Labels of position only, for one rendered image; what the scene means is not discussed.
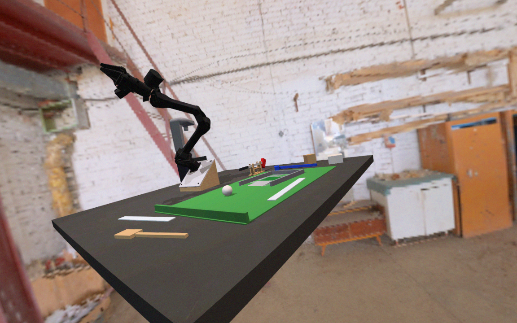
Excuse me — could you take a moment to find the green flat mat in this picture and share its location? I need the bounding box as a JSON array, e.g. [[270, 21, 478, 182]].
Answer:
[[155, 166, 337, 225]]

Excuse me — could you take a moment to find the white golf ball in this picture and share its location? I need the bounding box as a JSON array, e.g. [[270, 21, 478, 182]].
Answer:
[[222, 185, 232, 196]]

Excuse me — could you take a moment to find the white flat bar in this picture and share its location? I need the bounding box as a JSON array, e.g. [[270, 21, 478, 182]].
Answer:
[[267, 178, 306, 201], [118, 216, 175, 222]]

